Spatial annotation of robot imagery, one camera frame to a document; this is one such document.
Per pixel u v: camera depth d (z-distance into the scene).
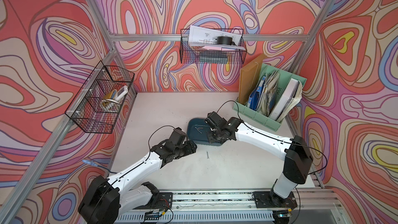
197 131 0.98
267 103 0.93
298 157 0.44
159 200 0.73
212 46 0.78
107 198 0.39
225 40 0.82
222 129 0.60
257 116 0.98
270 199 0.67
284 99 0.84
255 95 0.94
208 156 0.88
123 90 0.74
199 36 0.86
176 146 0.63
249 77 0.96
